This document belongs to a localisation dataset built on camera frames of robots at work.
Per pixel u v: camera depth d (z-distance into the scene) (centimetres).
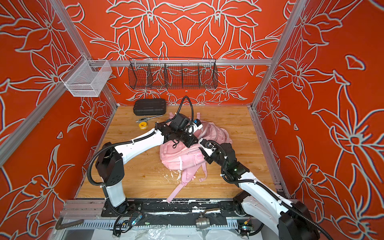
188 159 82
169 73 101
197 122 73
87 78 92
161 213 73
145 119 110
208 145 64
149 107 115
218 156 67
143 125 106
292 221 39
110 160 50
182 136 69
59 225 68
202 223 66
